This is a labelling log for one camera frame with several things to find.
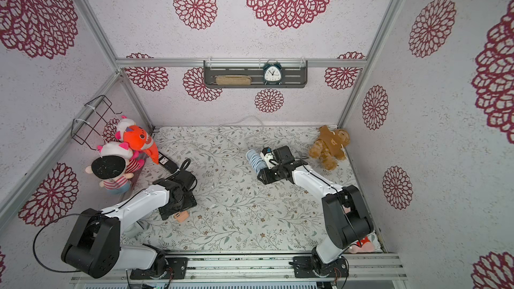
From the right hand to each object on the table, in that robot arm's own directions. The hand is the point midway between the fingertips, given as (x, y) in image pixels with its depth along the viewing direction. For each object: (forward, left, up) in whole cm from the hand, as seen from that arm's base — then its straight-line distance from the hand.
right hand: (262, 173), depth 90 cm
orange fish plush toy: (+10, +56, +11) cm, 58 cm away
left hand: (-15, +35, -6) cm, 38 cm away
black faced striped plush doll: (-6, +57, +14) cm, 59 cm away
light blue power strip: (+4, +3, +4) cm, 6 cm away
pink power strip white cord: (-19, +33, -3) cm, 38 cm away
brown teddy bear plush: (+18, -35, -3) cm, 40 cm away
